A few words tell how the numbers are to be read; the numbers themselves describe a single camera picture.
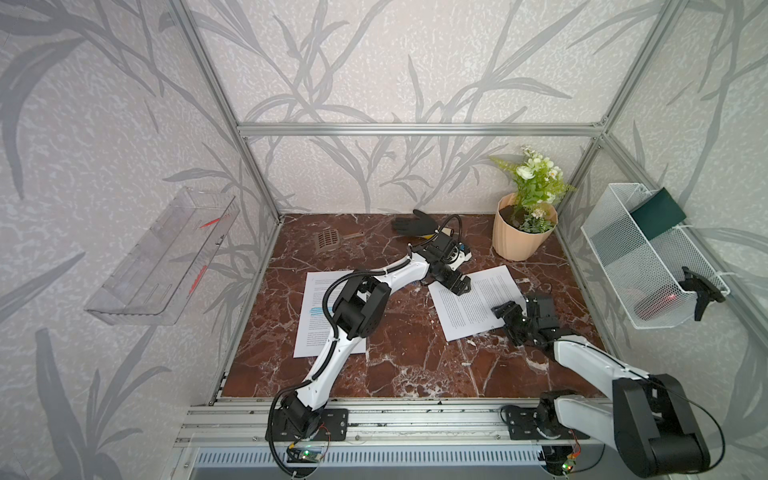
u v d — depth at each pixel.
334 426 0.73
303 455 0.70
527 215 0.99
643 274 0.79
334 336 0.61
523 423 0.74
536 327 0.69
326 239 1.12
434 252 0.82
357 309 0.62
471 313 0.94
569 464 0.70
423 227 1.20
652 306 0.65
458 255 0.87
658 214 0.72
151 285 0.63
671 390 0.42
